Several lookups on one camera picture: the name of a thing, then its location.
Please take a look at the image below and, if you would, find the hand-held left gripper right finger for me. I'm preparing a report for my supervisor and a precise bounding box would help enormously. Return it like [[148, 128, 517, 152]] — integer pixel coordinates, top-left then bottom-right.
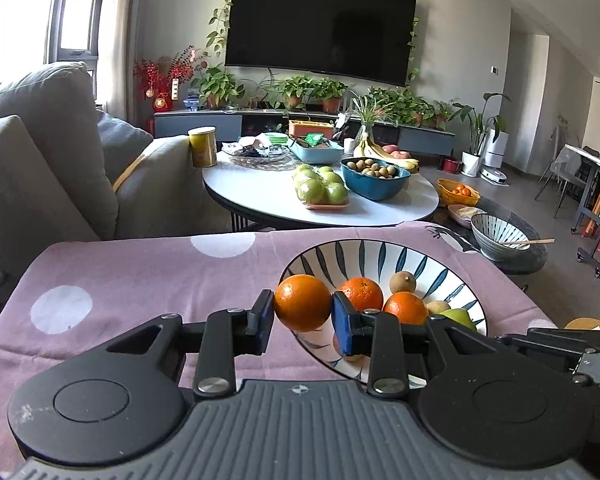
[[331, 291, 501, 398]]

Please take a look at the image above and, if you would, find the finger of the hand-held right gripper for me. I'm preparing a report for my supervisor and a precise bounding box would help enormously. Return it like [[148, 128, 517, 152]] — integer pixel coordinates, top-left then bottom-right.
[[497, 336, 580, 368]]

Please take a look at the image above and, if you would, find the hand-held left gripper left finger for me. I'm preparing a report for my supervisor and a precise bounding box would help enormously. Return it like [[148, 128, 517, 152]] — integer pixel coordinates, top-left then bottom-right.
[[97, 289, 276, 401]]

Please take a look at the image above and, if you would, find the small orange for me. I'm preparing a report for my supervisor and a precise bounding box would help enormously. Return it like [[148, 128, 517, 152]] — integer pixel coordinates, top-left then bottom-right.
[[382, 291, 429, 325], [339, 277, 384, 312]]

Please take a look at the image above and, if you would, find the large orange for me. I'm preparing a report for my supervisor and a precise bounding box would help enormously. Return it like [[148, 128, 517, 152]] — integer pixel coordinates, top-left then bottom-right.
[[274, 274, 333, 332]]

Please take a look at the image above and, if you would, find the large striped ceramic bowl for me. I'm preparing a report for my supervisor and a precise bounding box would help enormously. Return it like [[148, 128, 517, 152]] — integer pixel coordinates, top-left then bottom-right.
[[278, 240, 488, 386]]

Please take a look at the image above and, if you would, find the green apple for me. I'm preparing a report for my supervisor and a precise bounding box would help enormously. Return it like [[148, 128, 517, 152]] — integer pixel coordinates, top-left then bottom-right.
[[432, 308, 478, 331]]

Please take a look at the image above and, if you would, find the dark round coffee table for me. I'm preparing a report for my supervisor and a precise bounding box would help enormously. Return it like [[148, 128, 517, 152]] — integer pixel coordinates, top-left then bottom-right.
[[430, 195, 548, 275]]

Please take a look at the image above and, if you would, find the wooden spoon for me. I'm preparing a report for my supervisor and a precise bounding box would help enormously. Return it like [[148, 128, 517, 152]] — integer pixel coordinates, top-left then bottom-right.
[[497, 239, 556, 250]]

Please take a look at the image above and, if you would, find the white round table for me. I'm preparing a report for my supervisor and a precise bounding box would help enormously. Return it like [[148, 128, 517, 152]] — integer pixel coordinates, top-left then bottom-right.
[[202, 145, 440, 229]]

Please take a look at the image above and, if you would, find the small striped ceramic bowl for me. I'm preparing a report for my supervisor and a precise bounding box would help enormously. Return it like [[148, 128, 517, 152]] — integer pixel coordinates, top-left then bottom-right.
[[471, 214, 532, 262]]

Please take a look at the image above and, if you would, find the pink dotted tablecloth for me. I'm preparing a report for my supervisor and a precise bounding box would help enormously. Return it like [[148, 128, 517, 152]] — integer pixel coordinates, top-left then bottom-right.
[[0, 220, 561, 472]]

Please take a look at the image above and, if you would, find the pack of green apples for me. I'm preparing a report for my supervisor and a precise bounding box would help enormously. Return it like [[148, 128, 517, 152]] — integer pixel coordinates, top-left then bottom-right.
[[294, 162, 350, 208]]

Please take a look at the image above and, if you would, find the blue bowl of kiwis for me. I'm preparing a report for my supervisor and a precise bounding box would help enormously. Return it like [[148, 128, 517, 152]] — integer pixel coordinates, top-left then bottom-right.
[[341, 157, 411, 201]]

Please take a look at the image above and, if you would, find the beige dish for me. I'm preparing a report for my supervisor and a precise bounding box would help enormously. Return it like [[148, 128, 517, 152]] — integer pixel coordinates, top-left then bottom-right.
[[447, 205, 486, 224]]

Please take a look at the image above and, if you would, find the rolling shelf cart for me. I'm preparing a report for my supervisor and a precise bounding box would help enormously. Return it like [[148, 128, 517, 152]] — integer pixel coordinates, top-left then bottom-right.
[[560, 144, 600, 277]]

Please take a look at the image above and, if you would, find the glass snack plate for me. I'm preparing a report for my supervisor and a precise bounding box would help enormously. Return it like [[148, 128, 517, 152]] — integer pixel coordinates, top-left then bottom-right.
[[227, 141, 291, 171]]

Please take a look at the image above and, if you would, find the blue snack tray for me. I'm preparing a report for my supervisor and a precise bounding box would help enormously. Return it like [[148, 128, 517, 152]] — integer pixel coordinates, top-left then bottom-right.
[[287, 135, 345, 163]]

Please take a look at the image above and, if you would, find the orange basket of tangerines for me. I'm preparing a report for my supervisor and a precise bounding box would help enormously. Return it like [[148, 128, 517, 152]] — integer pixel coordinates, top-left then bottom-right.
[[437, 179, 481, 207]]

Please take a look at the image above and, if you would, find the grey chair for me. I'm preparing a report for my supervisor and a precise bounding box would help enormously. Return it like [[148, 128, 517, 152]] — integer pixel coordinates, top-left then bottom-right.
[[535, 125, 581, 217]]

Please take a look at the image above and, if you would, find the bunch of bananas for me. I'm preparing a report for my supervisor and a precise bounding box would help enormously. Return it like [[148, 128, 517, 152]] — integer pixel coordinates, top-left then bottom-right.
[[354, 139, 420, 172]]

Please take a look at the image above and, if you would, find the yellow tin can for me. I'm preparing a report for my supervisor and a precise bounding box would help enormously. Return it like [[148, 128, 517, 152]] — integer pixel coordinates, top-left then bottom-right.
[[188, 127, 218, 167]]

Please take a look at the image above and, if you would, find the tall plant in white pot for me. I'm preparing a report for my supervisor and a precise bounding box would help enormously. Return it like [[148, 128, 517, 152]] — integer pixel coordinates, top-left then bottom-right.
[[452, 92, 512, 177]]

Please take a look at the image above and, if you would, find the orange box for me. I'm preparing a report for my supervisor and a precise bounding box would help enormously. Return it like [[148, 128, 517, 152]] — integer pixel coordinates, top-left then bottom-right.
[[288, 120, 336, 138]]

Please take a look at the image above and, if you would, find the grey television cabinet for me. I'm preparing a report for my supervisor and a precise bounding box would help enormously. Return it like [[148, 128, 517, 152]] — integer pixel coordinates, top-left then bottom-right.
[[154, 109, 456, 157]]

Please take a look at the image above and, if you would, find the spider plant in vase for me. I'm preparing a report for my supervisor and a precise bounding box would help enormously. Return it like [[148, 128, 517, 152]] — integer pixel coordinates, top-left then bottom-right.
[[352, 92, 396, 142]]

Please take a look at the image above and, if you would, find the grey cushion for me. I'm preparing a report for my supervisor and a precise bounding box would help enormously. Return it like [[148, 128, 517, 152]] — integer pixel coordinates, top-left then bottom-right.
[[97, 110, 153, 186]]

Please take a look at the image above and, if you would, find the potted green plant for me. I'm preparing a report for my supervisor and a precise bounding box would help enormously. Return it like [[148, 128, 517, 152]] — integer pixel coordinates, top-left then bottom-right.
[[312, 79, 351, 113], [197, 65, 246, 108], [275, 76, 316, 108], [432, 100, 453, 128], [370, 87, 436, 126]]

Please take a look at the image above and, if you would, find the red festive decoration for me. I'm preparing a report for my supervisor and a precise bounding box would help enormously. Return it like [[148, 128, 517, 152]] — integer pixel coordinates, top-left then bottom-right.
[[134, 47, 201, 111]]

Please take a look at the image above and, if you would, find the grey sofa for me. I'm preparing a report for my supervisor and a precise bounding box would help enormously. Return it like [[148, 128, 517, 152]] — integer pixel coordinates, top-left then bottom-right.
[[0, 62, 206, 261]]

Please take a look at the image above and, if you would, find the green hanging vine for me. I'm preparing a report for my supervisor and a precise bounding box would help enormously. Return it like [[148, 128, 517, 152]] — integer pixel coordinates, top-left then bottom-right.
[[205, 0, 422, 86]]

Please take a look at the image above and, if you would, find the beige curtain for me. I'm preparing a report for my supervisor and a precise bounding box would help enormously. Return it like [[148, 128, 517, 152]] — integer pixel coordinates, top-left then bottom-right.
[[95, 0, 146, 116]]

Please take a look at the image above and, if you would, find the narrow dark-framed window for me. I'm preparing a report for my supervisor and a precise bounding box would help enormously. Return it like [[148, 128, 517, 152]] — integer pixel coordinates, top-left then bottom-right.
[[45, 0, 106, 66]]

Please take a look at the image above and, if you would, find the wall television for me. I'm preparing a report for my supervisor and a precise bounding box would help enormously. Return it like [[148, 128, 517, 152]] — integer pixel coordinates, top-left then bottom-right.
[[225, 0, 417, 86]]

